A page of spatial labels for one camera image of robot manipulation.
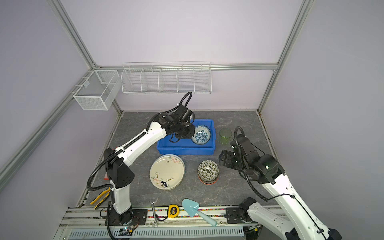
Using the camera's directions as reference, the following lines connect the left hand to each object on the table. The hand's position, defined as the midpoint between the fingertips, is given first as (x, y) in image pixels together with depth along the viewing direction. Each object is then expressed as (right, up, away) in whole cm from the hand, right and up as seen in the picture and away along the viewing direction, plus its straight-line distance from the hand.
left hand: (194, 136), depth 80 cm
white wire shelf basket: (-19, +38, +19) cm, 46 cm away
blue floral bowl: (+4, +1, +4) cm, 6 cm away
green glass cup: (+21, -1, +22) cm, 30 cm away
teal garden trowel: (-1, -37, -3) cm, 37 cm away
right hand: (+15, -10, -11) cm, 21 cm away
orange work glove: (-52, -25, +7) cm, 58 cm away
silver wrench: (-19, -42, -7) cm, 47 cm away
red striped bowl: (+8, -24, -2) cm, 25 cm away
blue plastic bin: (-6, -8, +21) cm, 24 cm away
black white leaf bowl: (+8, -20, +3) cm, 22 cm away
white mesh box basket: (-65, +29, +20) cm, 74 cm away
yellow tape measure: (-10, -37, -6) cm, 39 cm away
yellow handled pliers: (-51, -32, +1) cm, 61 cm away
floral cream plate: (-16, -21, +6) cm, 27 cm away
